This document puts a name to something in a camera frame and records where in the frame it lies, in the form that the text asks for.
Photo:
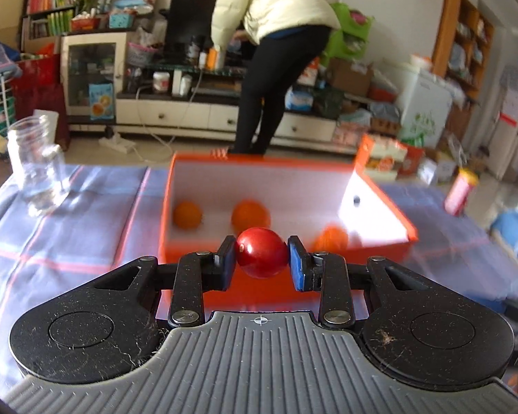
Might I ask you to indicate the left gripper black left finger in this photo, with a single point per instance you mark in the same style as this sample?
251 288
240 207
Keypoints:
113 324

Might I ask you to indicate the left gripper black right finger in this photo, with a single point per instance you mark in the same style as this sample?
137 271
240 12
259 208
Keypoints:
408 326

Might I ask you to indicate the small red tomato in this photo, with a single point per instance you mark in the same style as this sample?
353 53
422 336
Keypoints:
261 253

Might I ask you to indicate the plaid blue tablecloth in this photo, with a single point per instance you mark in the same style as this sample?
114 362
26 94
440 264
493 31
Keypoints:
112 216

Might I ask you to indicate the small orange right group back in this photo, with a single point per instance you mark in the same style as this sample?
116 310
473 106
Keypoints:
333 239

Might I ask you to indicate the small orange front left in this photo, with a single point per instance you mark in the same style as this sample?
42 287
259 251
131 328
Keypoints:
187 215

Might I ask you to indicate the orange rectangular box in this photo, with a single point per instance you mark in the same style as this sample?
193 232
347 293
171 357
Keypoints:
303 197

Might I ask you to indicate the pink cylindrical can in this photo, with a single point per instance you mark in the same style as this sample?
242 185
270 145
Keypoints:
457 197

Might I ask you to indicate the clear glass mug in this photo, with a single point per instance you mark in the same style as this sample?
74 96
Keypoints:
38 163

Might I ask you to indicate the large orange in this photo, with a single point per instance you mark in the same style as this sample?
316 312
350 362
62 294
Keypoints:
249 214

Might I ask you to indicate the white tv stand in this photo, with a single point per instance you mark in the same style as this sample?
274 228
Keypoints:
215 119

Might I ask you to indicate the white small refrigerator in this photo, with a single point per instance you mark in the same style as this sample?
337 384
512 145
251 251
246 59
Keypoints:
424 103

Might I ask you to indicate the brown cardboard box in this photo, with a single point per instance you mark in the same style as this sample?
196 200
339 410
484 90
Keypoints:
348 76

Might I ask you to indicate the white glass door cabinet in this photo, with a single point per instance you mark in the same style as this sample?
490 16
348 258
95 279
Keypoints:
92 72

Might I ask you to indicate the green stacked storage bins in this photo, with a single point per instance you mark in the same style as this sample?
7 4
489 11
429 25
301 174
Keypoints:
351 40

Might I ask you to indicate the wooden shelf unit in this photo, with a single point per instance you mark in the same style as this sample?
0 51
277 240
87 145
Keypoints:
463 45

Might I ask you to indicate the black flat television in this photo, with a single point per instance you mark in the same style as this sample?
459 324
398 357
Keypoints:
188 29

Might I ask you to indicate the black bookshelf with books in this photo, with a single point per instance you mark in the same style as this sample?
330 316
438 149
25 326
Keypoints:
44 21

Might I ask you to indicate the person in white jacket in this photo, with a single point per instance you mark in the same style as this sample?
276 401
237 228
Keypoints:
288 36

